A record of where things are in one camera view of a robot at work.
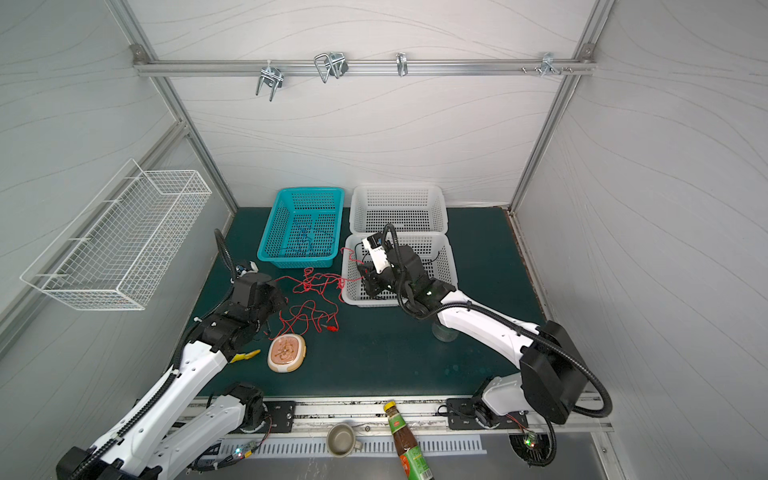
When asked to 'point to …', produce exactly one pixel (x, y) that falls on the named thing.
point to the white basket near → (432, 248)
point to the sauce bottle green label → (411, 456)
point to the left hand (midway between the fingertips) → (280, 284)
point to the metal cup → (341, 440)
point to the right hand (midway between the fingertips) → (365, 257)
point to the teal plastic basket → (317, 209)
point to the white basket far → (410, 208)
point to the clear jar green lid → (443, 333)
